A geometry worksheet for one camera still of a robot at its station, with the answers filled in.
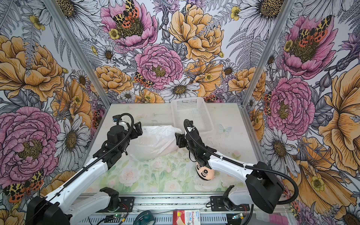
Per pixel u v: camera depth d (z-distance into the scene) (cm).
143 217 63
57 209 39
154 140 84
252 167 46
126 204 74
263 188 42
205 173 78
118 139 60
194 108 115
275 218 69
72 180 46
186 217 67
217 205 73
